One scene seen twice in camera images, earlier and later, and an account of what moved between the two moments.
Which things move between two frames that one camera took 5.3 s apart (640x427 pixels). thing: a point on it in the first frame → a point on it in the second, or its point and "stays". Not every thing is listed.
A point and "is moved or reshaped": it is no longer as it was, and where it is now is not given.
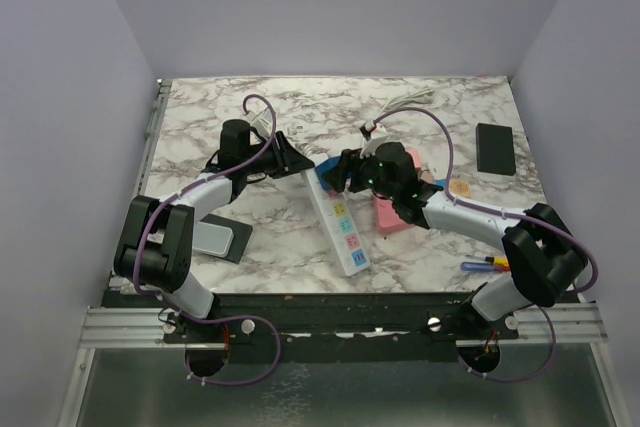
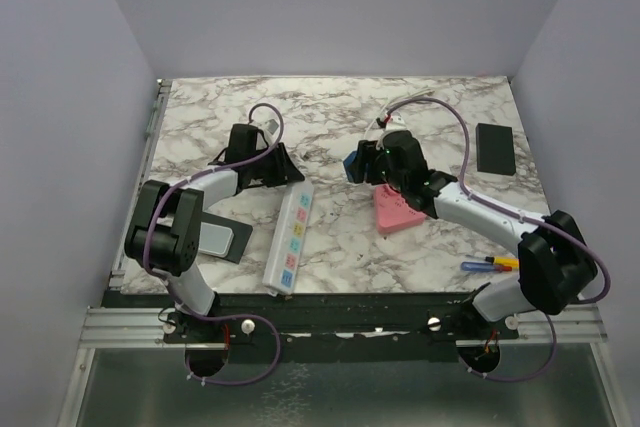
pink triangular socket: [387, 219] stays
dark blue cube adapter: [326, 165] is moved or reshaped
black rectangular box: [495, 152] stays
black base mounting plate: [332, 327] stays
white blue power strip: [340, 224] → [283, 260]
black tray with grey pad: [221, 237] stays
